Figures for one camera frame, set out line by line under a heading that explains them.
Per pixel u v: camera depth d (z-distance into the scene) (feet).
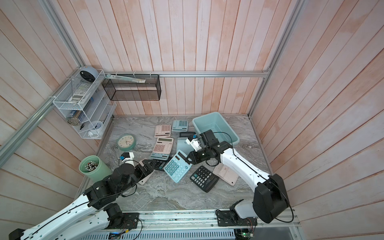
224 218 2.40
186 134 3.49
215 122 3.60
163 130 3.58
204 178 2.81
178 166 2.56
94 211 1.60
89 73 2.62
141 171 2.05
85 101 2.47
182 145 3.38
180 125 3.66
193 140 2.39
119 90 3.42
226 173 2.86
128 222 2.39
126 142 3.31
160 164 2.88
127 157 2.15
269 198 1.34
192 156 2.26
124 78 2.99
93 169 2.44
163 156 3.04
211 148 2.02
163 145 3.22
